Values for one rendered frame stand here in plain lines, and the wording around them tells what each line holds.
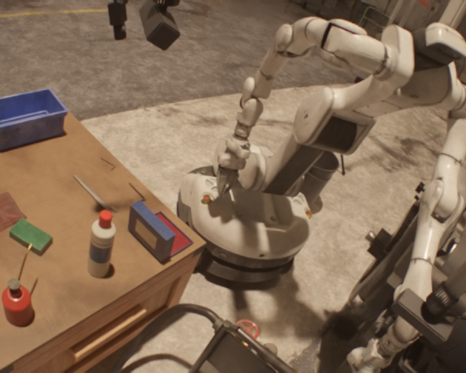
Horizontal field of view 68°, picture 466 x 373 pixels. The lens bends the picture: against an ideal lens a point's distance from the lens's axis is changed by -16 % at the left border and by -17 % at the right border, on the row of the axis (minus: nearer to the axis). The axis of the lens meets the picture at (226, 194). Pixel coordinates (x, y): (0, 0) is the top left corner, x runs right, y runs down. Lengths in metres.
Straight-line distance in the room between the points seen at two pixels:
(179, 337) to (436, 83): 1.30
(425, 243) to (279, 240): 0.82
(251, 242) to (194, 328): 0.43
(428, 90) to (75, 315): 1.12
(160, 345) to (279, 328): 0.56
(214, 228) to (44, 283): 0.79
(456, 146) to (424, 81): 0.20
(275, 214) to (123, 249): 0.85
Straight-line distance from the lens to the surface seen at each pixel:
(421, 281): 0.96
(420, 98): 1.12
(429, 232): 1.03
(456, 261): 1.57
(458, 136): 1.16
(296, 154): 1.45
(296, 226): 1.75
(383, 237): 1.56
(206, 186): 1.71
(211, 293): 1.81
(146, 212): 1.18
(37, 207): 1.32
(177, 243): 1.29
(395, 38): 1.00
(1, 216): 1.27
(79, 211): 1.31
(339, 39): 0.92
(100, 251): 1.06
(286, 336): 1.84
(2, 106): 1.65
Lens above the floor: 1.41
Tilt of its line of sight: 38 degrees down
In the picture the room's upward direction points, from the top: 24 degrees clockwise
